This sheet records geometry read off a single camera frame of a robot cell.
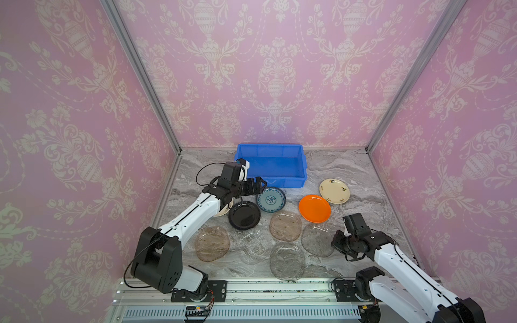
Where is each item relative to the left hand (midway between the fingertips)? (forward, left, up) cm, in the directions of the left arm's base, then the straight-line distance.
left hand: (260, 186), depth 84 cm
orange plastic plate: (-2, -26, -15) cm, 30 cm away
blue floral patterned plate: (+4, -6, -17) cm, 19 cm away
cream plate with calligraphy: (+9, -38, -17) cm, 43 cm away
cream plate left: (-18, +11, +13) cm, 25 cm away
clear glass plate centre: (-19, +2, -18) cm, 27 cm away
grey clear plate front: (-25, -12, -18) cm, 33 cm away
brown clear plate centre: (-10, -12, -17) cm, 23 cm away
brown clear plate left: (-18, +20, -17) cm, 32 cm away
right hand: (-18, -31, -15) cm, 39 cm away
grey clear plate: (-16, -25, -18) cm, 35 cm away
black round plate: (-6, +7, -15) cm, 18 cm away
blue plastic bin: (+27, -11, -18) cm, 34 cm away
